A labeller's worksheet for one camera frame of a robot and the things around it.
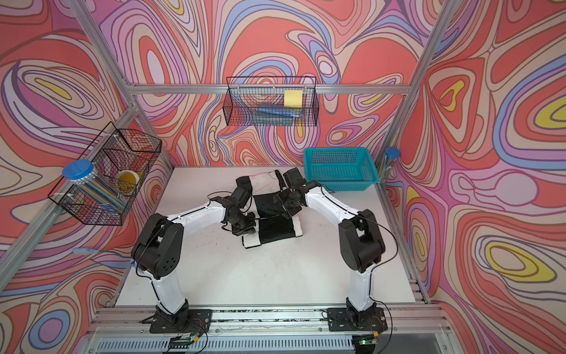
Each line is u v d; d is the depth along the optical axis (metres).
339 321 0.73
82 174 0.57
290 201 0.77
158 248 0.49
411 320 0.75
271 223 0.93
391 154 1.02
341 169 1.19
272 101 0.97
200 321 0.72
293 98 0.88
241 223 0.80
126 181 0.71
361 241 0.50
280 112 0.88
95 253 0.77
